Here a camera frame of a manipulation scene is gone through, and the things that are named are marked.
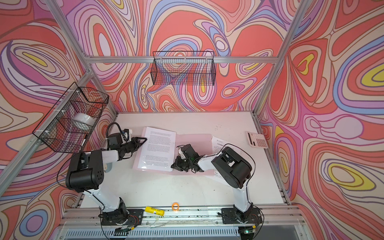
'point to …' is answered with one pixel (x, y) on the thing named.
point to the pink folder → (202, 143)
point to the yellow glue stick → (158, 212)
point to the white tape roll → (85, 118)
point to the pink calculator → (257, 140)
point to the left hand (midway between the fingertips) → (147, 139)
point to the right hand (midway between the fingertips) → (172, 169)
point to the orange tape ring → (175, 206)
